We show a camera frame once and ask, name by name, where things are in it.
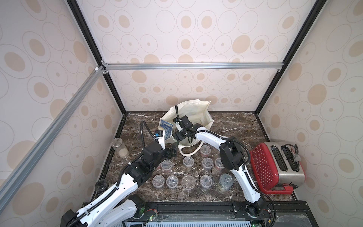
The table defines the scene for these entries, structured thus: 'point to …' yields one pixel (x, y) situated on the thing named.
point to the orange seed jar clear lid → (188, 161)
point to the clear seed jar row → (205, 150)
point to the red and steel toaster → (279, 166)
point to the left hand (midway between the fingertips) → (175, 141)
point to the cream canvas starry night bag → (197, 112)
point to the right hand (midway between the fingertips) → (185, 131)
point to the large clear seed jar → (226, 181)
